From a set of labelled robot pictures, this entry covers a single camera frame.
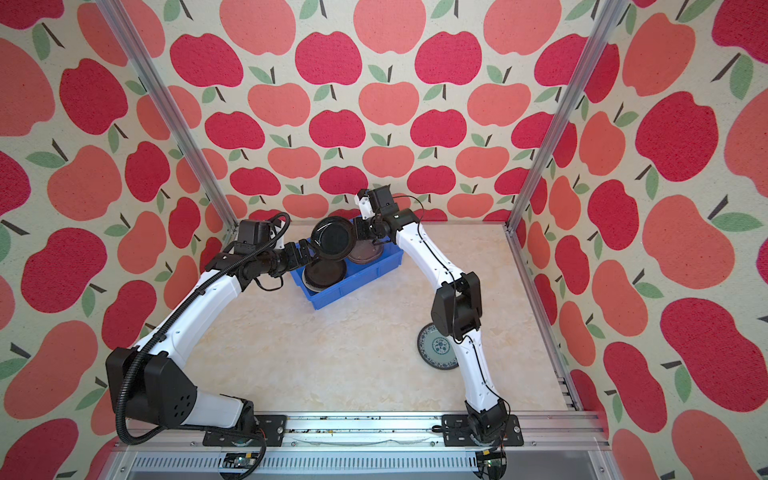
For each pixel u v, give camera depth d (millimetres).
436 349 882
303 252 735
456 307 578
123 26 709
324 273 1014
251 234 626
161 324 455
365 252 1096
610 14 693
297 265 729
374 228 784
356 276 951
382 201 733
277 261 699
